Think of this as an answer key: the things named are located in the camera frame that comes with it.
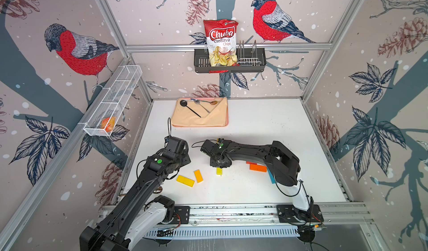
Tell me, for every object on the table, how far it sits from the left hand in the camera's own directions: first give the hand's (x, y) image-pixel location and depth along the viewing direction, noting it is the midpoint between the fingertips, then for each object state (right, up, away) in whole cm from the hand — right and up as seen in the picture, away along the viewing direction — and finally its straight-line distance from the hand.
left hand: (187, 153), depth 79 cm
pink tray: (+1, +11, +28) cm, 30 cm away
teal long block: (+34, -3, -21) cm, 40 cm away
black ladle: (-10, +27, +38) cm, 48 cm away
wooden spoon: (+11, +27, +38) cm, 48 cm away
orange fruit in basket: (-29, +16, -12) cm, 36 cm away
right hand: (+14, -8, +11) cm, 19 cm away
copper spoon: (-15, -19, +3) cm, 25 cm away
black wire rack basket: (+33, +51, +16) cm, 63 cm away
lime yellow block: (+16, -12, +8) cm, 21 cm away
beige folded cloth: (+3, +20, +36) cm, 41 cm away
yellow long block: (-2, -15, +4) cm, 16 cm away
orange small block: (+4, -14, +7) cm, 16 cm away
